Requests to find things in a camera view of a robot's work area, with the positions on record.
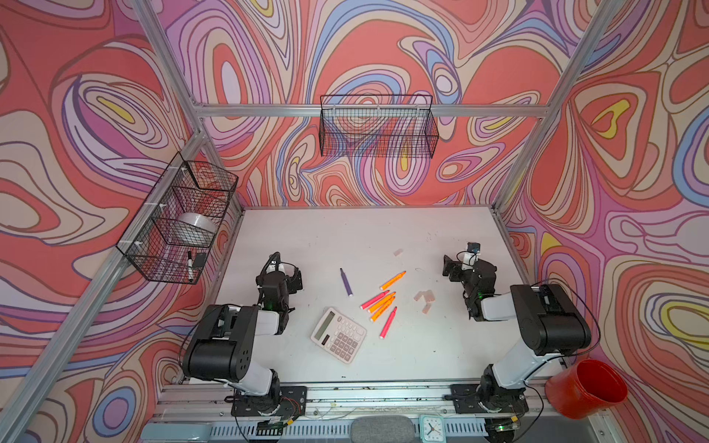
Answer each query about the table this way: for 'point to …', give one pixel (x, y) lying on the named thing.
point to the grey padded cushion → (382, 429)
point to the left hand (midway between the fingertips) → (284, 268)
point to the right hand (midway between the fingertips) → (458, 260)
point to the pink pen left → (374, 300)
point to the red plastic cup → (585, 389)
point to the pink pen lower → (389, 322)
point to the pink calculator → (339, 335)
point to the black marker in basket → (190, 267)
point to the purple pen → (349, 291)
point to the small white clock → (432, 428)
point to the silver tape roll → (195, 227)
